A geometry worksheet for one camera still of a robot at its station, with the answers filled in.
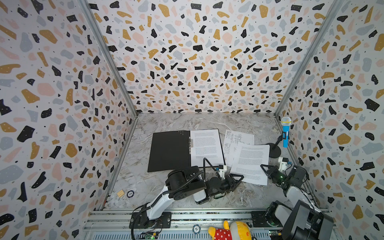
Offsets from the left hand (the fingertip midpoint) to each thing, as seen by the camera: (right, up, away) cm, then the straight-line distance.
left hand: (246, 180), depth 77 cm
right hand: (+11, +7, +8) cm, 15 cm away
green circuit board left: (-48, -25, -6) cm, 54 cm away
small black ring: (-61, -10, +5) cm, 62 cm away
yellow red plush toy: (-7, -18, -11) cm, 23 cm away
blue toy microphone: (+23, +30, +5) cm, 38 cm away
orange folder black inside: (-44, +11, +24) cm, 51 cm away
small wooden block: (-67, -9, +4) cm, 68 cm away
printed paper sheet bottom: (+5, +6, +15) cm, 17 cm away
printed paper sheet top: (-20, +16, +27) cm, 37 cm away
